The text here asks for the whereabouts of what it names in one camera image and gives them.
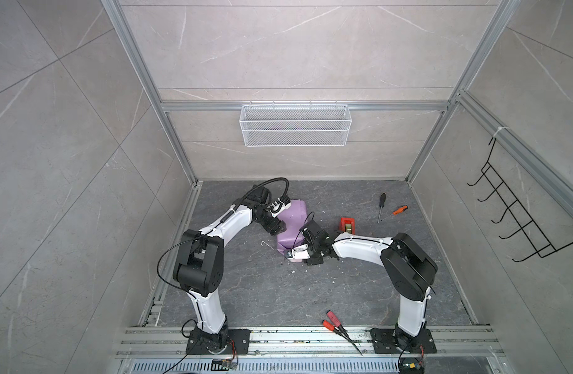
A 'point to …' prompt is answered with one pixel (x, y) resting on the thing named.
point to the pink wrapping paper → (295, 216)
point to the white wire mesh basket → (295, 125)
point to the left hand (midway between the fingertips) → (277, 216)
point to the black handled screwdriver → (381, 203)
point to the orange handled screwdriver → (400, 209)
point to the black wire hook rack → (516, 210)
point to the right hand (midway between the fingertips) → (305, 247)
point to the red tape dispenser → (347, 224)
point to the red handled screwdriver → (328, 325)
